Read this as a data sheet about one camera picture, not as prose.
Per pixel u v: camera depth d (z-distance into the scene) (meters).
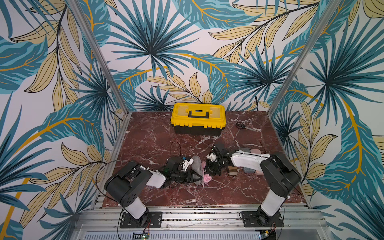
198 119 0.95
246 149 0.98
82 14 0.70
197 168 0.84
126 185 0.47
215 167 0.79
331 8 0.69
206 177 0.84
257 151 0.96
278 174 0.47
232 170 0.86
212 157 0.88
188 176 0.78
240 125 1.13
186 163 0.83
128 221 0.72
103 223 0.75
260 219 0.66
